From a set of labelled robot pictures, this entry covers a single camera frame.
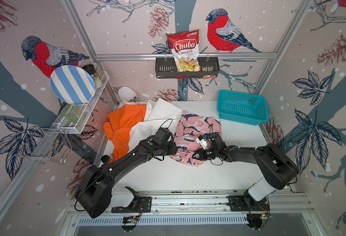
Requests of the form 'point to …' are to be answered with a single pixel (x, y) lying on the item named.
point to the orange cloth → (119, 123)
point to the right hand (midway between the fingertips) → (192, 156)
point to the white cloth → (159, 114)
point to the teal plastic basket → (246, 108)
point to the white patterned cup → (128, 96)
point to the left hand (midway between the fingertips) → (177, 147)
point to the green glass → (72, 111)
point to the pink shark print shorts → (189, 128)
